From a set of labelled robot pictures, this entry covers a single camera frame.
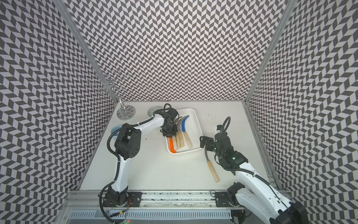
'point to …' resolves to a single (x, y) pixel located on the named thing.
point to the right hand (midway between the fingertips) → (207, 141)
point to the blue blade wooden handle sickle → (186, 135)
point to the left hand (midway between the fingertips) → (175, 136)
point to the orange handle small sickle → (172, 147)
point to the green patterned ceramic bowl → (151, 109)
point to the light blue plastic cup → (114, 128)
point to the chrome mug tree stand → (124, 112)
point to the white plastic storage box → (193, 129)
